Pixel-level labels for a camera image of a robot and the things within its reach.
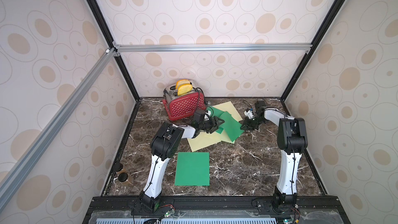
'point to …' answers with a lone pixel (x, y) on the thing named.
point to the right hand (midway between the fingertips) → (240, 128)
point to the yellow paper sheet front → (205, 139)
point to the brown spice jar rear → (118, 168)
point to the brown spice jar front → (125, 179)
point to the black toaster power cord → (207, 102)
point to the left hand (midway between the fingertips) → (225, 123)
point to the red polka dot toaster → (178, 107)
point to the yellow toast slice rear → (181, 82)
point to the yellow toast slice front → (184, 89)
